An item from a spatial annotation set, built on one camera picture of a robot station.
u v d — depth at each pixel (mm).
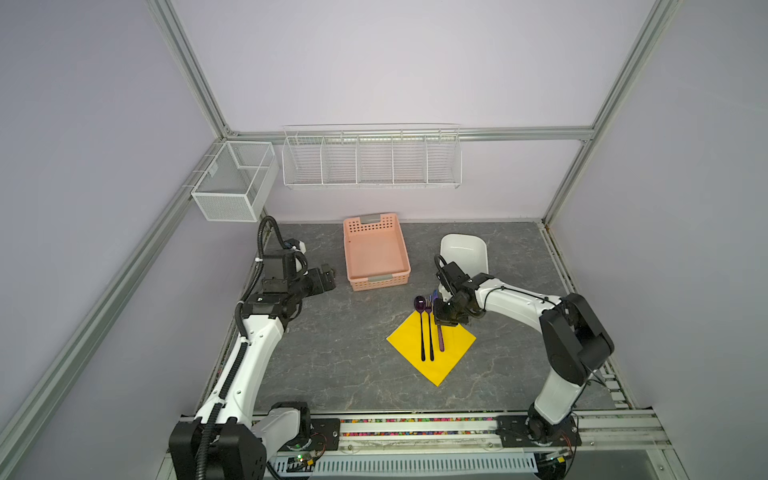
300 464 723
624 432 755
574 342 475
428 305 964
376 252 1145
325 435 737
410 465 1577
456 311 775
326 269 724
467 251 1087
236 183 1019
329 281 724
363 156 1021
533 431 666
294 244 698
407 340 891
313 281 707
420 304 961
